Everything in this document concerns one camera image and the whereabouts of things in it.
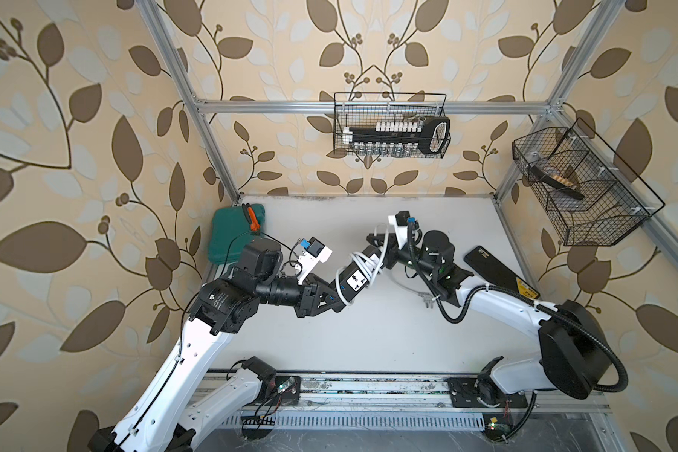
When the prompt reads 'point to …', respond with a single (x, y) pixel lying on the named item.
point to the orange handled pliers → (251, 217)
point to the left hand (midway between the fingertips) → (337, 295)
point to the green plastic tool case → (230, 232)
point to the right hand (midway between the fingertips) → (367, 238)
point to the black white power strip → (359, 273)
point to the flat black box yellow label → (492, 272)
